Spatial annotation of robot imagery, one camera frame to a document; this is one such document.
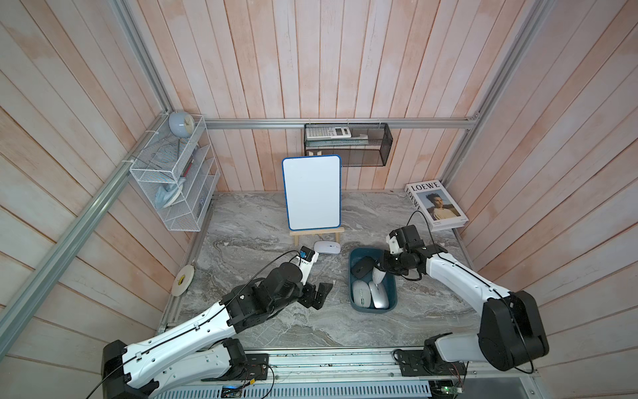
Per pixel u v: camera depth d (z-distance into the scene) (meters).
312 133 0.90
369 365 0.75
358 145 0.88
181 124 0.80
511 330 0.42
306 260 0.60
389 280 0.90
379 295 0.86
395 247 0.78
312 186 0.88
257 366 0.73
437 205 1.11
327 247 0.98
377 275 0.86
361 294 0.84
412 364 0.73
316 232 0.98
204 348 0.46
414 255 0.64
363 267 0.92
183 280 0.93
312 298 0.61
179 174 0.74
